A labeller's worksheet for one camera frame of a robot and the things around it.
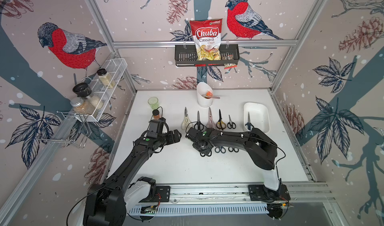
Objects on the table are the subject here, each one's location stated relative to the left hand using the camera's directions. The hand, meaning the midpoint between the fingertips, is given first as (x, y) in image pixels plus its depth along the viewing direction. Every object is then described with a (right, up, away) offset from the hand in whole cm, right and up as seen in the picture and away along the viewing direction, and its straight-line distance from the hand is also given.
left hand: (177, 133), depth 84 cm
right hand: (+11, -11, +5) cm, 16 cm away
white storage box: (+57, +8, +23) cm, 62 cm away
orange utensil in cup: (+21, +23, +23) cm, 39 cm away
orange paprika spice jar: (-16, +10, +12) cm, 22 cm away
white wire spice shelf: (-40, +39, +7) cm, 56 cm away
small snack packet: (+30, +40, +7) cm, 51 cm away
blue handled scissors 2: (+47, +3, +17) cm, 50 cm away
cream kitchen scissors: (+4, +5, +18) cm, 19 cm away
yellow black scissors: (+28, +3, +17) cm, 33 cm away
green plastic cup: (-21, +18, +25) cm, 38 cm away
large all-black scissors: (+15, -13, +2) cm, 20 cm away
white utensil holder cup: (+14, +27, +18) cm, 36 cm away
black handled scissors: (+35, +3, +17) cm, 39 cm away
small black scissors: (+12, +1, +16) cm, 20 cm away
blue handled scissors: (+25, -11, +6) cm, 28 cm away
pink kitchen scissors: (+21, +3, +17) cm, 27 cm away
